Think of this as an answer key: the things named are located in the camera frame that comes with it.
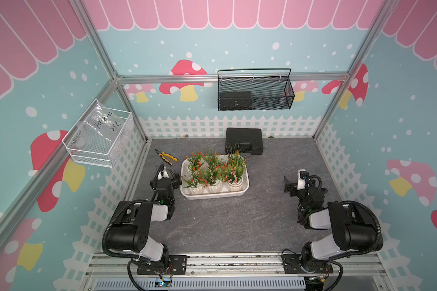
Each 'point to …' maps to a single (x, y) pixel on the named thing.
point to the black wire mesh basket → (255, 89)
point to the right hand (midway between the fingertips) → (295, 175)
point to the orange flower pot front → (212, 159)
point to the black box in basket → (235, 100)
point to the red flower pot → (193, 167)
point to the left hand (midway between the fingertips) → (167, 175)
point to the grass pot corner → (193, 180)
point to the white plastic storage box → (224, 194)
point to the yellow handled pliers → (162, 154)
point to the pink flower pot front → (213, 179)
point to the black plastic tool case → (246, 140)
